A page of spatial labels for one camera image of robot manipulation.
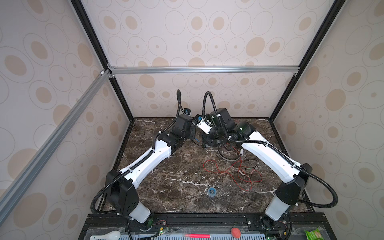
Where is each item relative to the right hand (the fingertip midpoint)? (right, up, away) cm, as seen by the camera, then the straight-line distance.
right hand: (202, 132), depth 74 cm
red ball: (+16, -46, -6) cm, 49 cm away
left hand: (-3, +4, +4) cm, 7 cm away
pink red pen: (-2, -50, -3) cm, 50 cm away
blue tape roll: (+6, -33, +9) cm, 35 cm away
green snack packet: (+52, -47, -6) cm, 71 cm away
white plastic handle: (-43, -48, -4) cm, 65 cm away
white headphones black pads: (+19, -14, +26) cm, 35 cm away
